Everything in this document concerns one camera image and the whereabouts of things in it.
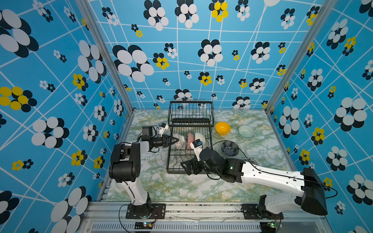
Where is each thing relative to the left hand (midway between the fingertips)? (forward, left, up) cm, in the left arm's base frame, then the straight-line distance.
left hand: (178, 141), depth 87 cm
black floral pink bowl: (+3, -7, -2) cm, 8 cm away
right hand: (-16, -7, +7) cm, 19 cm away
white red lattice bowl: (-1, -1, 0) cm, 2 cm away
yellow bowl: (+17, -31, -9) cm, 36 cm away
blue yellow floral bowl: (-9, -45, -7) cm, 47 cm away
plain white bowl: (+5, -14, -2) cm, 15 cm away
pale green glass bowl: (+14, -47, -9) cm, 50 cm away
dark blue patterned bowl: (+1, -33, -10) cm, 35 cm away
